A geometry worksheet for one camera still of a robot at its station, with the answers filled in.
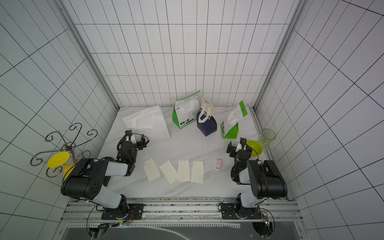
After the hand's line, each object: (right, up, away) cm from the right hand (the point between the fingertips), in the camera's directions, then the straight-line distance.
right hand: (241, 141), depth 91 cm
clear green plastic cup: (+16, +4, -1) cm, 17 cm away
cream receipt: (-55, -16, -3) cm, 58 cm away
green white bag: (-36, +21, +8) cm, 42 cm away
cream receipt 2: (-44, -17, -5) cm, 48 cm away
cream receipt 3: (-36, -17, -4) cm, 40 cm away
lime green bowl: (+13, -6, +4) cm, 15 cm away
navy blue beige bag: (-21, +11, +2) cm, 24 cm away
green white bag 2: (-6, +9, +1) cm, 11 cm away
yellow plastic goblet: (-84, -2, -33) cm, 90 cm away
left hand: (-67, +2, +2) cm, 67 cm away
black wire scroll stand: (-81, -2, -28) cm, 86 cm away
